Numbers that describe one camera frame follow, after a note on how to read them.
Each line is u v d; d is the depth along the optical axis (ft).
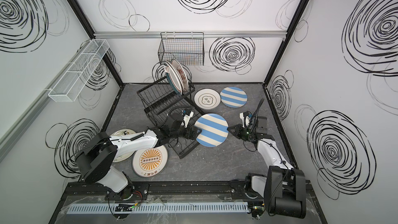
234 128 2.63
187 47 3.17
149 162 2.71
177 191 2.47
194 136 2.50
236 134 2.43
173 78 2.89
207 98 3.66
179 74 2.71
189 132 2.46
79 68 2.36
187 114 2.51
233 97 3.69
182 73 2.71
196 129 2.53
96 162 1.44
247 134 2.42
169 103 2.53
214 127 2.84
